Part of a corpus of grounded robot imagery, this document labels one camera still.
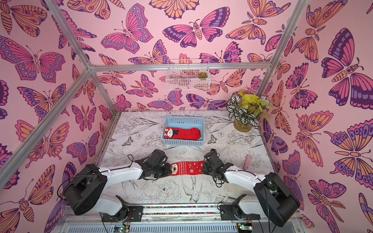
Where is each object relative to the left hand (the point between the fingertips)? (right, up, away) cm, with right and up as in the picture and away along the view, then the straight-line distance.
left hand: (174, 171), depth 87 cm
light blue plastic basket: (+6, +30, +22) cm, 38 cm away
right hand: (+19, +2, +2) cm, 19 cm away
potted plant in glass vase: (+42, +37, -2) cm, 56 cm away
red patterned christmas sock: (+5, +2, 0) cm, 5 cm away
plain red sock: (+11, +22, +13) cm, 27 cm away
